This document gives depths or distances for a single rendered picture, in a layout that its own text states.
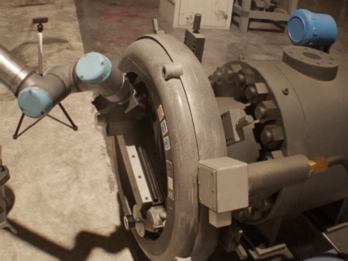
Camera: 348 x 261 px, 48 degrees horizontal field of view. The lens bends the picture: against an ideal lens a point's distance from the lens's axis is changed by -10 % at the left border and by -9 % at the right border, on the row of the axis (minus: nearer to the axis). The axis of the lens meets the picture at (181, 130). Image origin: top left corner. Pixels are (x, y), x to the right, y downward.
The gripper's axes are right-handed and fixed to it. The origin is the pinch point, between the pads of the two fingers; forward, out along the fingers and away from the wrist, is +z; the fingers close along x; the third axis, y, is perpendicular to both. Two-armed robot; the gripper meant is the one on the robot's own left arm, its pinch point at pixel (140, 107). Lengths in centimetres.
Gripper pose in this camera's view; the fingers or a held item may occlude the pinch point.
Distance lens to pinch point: 143.1
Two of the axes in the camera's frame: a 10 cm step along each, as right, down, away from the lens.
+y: 8.2, -5.7, -1.2
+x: -4.7, -7.7, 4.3
